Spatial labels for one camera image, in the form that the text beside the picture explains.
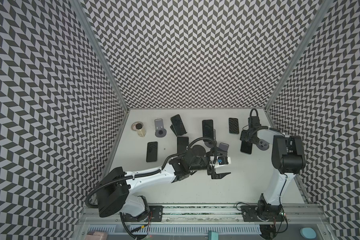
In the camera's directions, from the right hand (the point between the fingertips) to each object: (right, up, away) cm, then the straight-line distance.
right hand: (247, 140), depth 101 cm
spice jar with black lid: (-73, +10, -5) cm, 74 cm away
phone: (-29, +11, -10) cm, 32 cm away
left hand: (-22, -5, -32) cm, 40 cm away
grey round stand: (-60, +6, +4) cm, 61 cm away
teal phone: (-8, +10, +3) cm, 13 cm away
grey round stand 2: (-25, -2, 0) cm, 26 cm away
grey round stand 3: (-19, -1, -13) cm, 23 cm away
